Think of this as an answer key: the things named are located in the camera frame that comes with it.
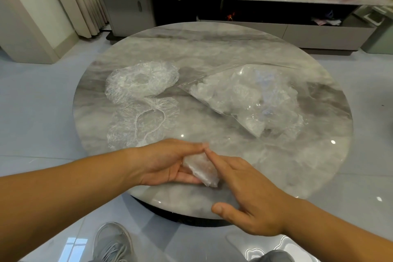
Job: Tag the green storage bin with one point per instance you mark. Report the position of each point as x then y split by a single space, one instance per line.
379 31

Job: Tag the person's left forearm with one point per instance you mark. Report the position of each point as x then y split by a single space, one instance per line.
58 203

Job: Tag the person's right hand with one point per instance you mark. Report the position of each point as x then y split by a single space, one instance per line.
258 200

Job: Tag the long grey low cabinet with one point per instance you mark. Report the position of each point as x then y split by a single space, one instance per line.
126 13

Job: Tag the clear bag of caps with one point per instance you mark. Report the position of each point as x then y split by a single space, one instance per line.
252 96

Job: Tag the pile of clear plastic caps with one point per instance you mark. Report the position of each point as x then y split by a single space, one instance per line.
123 84

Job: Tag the black table base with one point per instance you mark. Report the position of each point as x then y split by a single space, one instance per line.
178 216

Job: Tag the grey sneaker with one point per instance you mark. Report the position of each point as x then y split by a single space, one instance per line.
275 257
112 243

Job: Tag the person's left hand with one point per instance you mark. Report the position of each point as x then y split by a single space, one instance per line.
159 163

